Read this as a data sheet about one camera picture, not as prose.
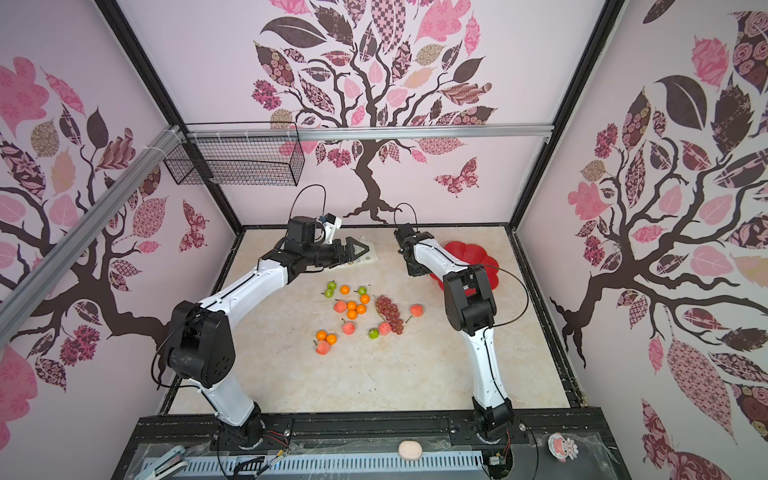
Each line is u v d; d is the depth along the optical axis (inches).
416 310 36.6
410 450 27.5
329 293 39.4
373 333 35.1
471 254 41.8
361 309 37.3
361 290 39.2
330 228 31.1
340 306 37.4
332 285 39.6
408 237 31.9
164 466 26.4
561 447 27.1
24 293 20.0
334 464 27.4
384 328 35.0
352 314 37.1
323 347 33.6
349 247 29.9
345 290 39.5
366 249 32.0
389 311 36.3
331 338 34.6
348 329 35.2
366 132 36.3
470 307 23.3
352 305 37.5
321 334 35.3
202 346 18.2
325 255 29.8
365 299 38.4
